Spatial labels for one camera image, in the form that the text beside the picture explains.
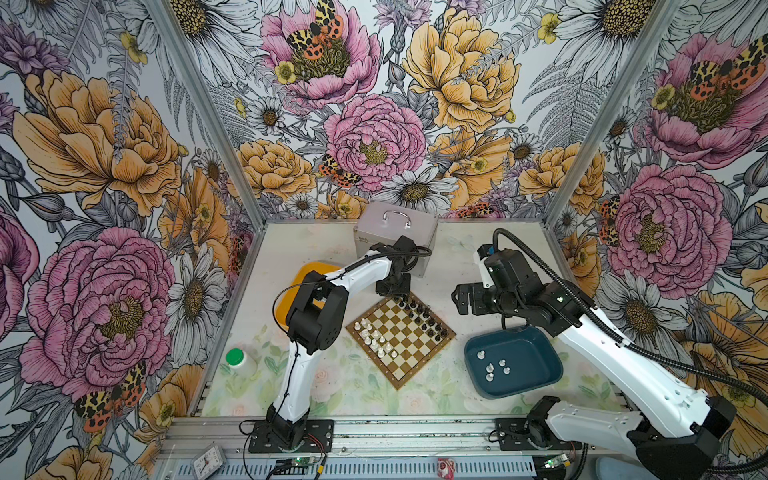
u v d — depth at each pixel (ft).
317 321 1.81
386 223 3.32
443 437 2.50
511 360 2.79
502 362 2.79
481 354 2.82
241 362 2.56
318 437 2.42
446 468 2.17
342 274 1.97
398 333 2.96
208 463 2.26
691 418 1.26
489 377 2.71
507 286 1.78
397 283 2.79
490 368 2.73
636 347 1.37
